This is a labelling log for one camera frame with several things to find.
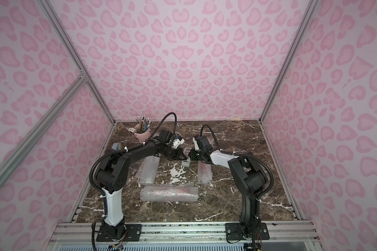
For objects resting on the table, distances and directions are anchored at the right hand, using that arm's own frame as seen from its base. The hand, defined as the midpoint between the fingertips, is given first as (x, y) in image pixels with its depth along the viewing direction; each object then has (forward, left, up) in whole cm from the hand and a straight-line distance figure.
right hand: (192, 154), depth 97 cm
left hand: (-5, +2, +4) cm, 7 cm away
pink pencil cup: (+10, +32, +5) cm, 34 cm away
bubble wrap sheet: (-27, +22, +3) cm, 35 cm away
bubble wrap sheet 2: (-14, +25, +2) cm, 29 cm away
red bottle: (-24, +6, +3) cm, 25 cm away
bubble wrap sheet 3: (-14, -8, +3) cm, 16 cm away
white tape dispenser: (0, +3, +3) cm, 4 cm away
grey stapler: (+4, +48, +2) cm, 49 cm away
